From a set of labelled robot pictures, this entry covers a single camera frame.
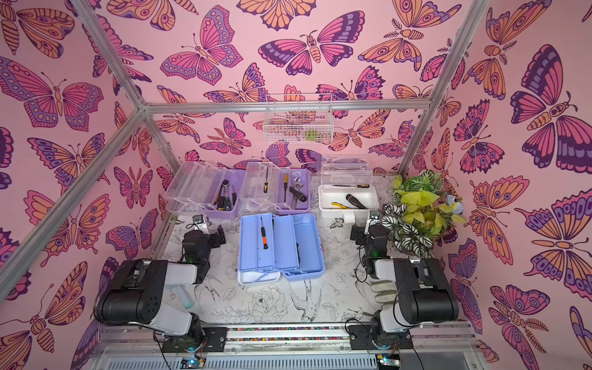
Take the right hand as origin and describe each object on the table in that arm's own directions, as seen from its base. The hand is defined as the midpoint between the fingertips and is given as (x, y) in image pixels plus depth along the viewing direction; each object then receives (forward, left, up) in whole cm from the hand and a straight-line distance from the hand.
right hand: (370, 224), depth 93 cm
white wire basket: (+40, +30, +19) cm, 54 cm away
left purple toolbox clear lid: (+17, +77, +4) cm, 79 cm away
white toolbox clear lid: (+32, +6, -6) cm, 33 cm away
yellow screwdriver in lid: (+18, +44, +4) cm, 48 cm away
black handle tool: (+17, +3, -6) cm, 18 cm away
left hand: (-2, +65, 0) cm, 65 cm away
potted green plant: (-6, -12, +17) cm, 21 cm away
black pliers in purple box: (+15, +65, -6) cm, 67 cm away
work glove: (-25, -3, -6) cm, 26 cm away
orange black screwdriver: (-13, +41, +4) cm, 43 cm away
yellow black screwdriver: (+20, +2, 0) cm, 21 cm away
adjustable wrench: (+27, +31, -6) cm, 42 cm away
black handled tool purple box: (+19, +30, -4) cm, 36 cm away
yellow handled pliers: (+15, +12, -7) cm, 20 cm away
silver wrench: (+29, +13, +3) cm, 32 cm away
